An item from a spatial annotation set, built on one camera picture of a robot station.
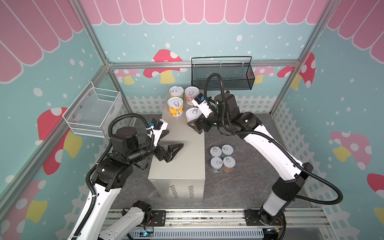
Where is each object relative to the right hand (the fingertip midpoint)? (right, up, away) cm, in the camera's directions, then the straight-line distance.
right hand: (194, 117), depth 67 cm
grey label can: (+13, -26, +20) cm, 36 cm away
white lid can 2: (+20, -19, +27) cm, 39 cm away
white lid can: (+13, -19, +26) cm, 35 cm away
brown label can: (+20, -26, +21) cm, 39 cm away
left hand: (-8, -11, -7) cm, 15 cm away
